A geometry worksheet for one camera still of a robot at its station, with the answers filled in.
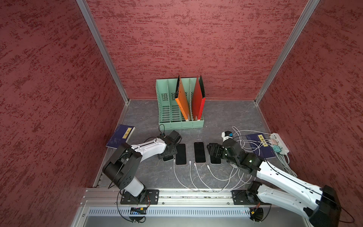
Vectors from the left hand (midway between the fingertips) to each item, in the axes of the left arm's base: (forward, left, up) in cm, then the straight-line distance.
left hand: (168, 155), depth 90 cm
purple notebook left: (+14, +34, +1) cm, 37 cm away
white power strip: (+8, -76, +2) cm, 77 cm away
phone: (-3, 0, +1) cm, 3 cm away
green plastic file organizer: (+32, +1, +1) cm, 32 cm away
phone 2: (-1, -21, +1) cm, 21 cm away
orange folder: (+24, -8, +28) cm, 38 cm away
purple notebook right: (+7, -61, +3) cm, 62 cm away
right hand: (-2, -27, +12) cm, 29 cm away
